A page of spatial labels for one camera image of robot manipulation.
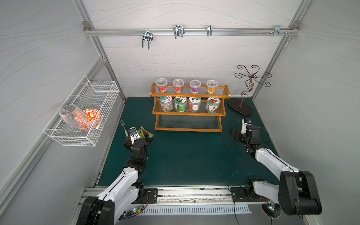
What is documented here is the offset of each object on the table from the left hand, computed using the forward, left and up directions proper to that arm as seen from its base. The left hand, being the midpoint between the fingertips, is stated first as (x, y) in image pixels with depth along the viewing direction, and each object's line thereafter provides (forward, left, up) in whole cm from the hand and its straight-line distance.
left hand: (136, 134), depth 83 cm
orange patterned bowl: (-2, +16, +18) cm, 24 cm away
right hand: (+7, -65, -4) cm, 66 cm away
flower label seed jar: (+17, -17, +9) cm, 26 cm away
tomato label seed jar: (+17, -46, +9) cm, 50 cm away
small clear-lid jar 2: (+21, -35, +20) cm, 46 cm away
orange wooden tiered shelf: (+19, -30, +4) cm, 36 cm away
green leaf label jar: (+18, -26, +10) cm, 33 cm away
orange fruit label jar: (+18, -35, +9) cm, 40 cm away
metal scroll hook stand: (+38, -71, -12) cm, 82 cm away
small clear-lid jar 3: (+22, -45, +20) cm, 54 cm away
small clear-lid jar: (+23, -25, +20) cm, 39 cm away
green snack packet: (+9, +1, -11) cm, 14 cm away
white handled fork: (+17, +18, -14) cm, 28 cm away
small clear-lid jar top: (+23, -15, +20) cm, 34 cm away
